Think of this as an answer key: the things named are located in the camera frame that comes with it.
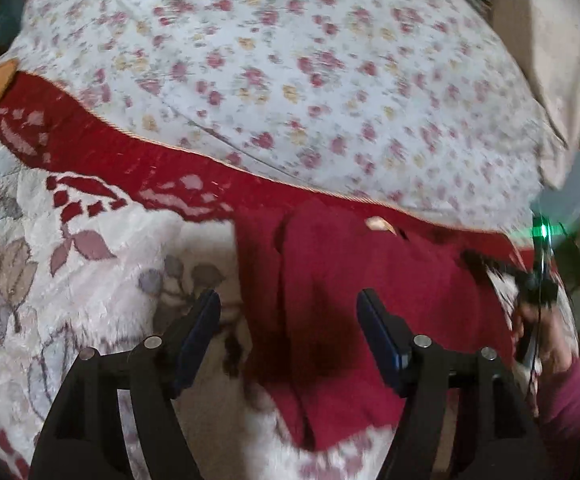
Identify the person's right hand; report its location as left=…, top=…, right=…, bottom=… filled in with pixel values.
left=511, top=304, right=578, bottom=377

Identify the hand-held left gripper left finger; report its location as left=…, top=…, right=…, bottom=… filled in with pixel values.
left=30, top=288, right=221, bottom=480

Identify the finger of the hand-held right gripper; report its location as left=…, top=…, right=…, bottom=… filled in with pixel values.
left=462, top=251, right=527, bottom=283

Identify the dark red sweater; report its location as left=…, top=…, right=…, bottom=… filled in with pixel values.
left=233, top=199, right=526, bottom=453

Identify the beige cloth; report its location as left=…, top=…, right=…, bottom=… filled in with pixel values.
left=490, top=0, right=580, bottom=191

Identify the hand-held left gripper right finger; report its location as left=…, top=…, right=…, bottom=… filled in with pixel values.
left=356, top=288, right=553, bottom=480

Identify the white floral duvet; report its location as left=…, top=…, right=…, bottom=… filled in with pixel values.
left=7, top=0, right=558, bottom=236

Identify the red and white floral blanket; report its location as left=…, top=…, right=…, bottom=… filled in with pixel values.
left=0, top=71, right=580, bottom=480

